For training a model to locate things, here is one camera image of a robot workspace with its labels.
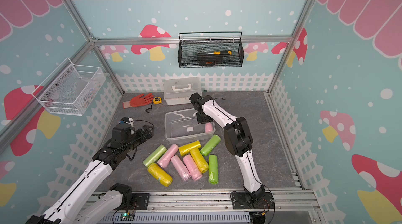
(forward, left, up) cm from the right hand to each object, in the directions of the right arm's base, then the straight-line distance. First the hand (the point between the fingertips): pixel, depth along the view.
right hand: (207, 120), depth 96 cm
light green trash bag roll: (-14, -2, -5) cm, 15 cm away
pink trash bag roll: (-6, -1, +2) cm, 6 cm away
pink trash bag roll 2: (-23, +23, -4) cm, 33 cm away
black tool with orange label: (+23, -2, +28) cm, 36 cm away
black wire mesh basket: (+33, +11, +28) cm, 44 cm away
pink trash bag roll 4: (-30, +7, -3) cm, 31 cm away
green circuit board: (-48, +38, -9) cm, 62 cm away
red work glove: (+23, +52, -6) cm, 57 cm away
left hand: (-14, +30, +9) cm, 35 cm away
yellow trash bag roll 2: (-24, +4, -3) cm, 24 cm away
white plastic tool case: (+21, +19, +5) cm, 29 cm away
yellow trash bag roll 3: (-31, +26, -3) cm, 40 cm away
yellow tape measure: (+21, +36, -3) cm, 41 cm away
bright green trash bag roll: (-28, -3, -4) cm, 29 cm away
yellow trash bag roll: (-18, +12, -3) cm, 22 cm away
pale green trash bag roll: (-21, +29, -3) cm, 36 cm away
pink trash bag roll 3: (-31, +12, -3) cm, 33 cm away
